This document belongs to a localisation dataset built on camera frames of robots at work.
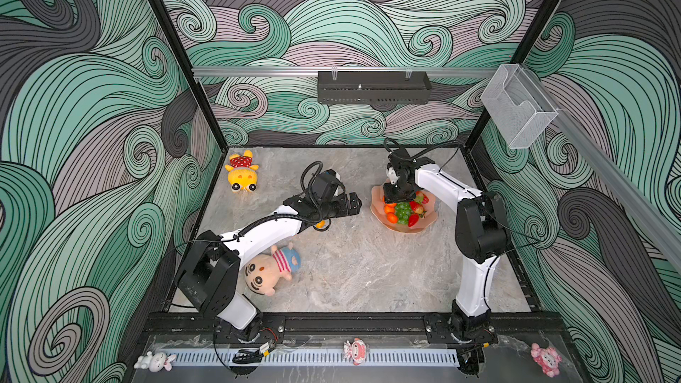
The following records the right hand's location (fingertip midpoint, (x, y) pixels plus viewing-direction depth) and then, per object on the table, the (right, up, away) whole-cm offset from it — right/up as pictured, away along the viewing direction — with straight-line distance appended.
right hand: (389, 199), depth 95 cm
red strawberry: (+8, -7, -3) cm, 11 cm away
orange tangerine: (+1, -6, -3) cm, 7 cm away
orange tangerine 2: (0, -3, 0) cm, 3 cm away
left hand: (-14, +1, -12) cm, 19 cm away
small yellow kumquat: (-24, -3, -30) cm, 38 cm away
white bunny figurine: (-66, -38, -29) cm, 81 cm away
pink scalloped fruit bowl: (-4, -5, 0) cm, 6 cm away
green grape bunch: (+4, -4, -2) cm, 7 cm away
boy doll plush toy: (-41, -19, -19) cm, 49 cm away
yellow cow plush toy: (-56, +9, +6) cm, 57 cm away
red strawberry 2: (+9, -2, -1) cm, 9 cm away
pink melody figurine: (+34, -37, -29) cm, 58 cm away
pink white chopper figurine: (-14, -36, -28) cm, 48 cm away
